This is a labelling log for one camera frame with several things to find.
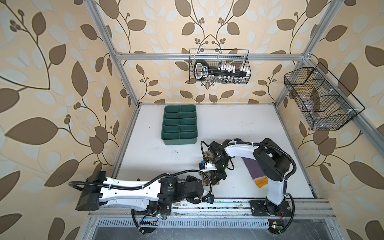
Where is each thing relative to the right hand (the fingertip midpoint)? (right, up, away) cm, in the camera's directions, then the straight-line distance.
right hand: (214, 182), depth 83 cm
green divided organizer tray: (-21, +32, +16) cm, 41 cm away
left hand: (-8, +4, -10) cm, 13 cm away
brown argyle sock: (-4, +3, 0) cm, 5 cm away
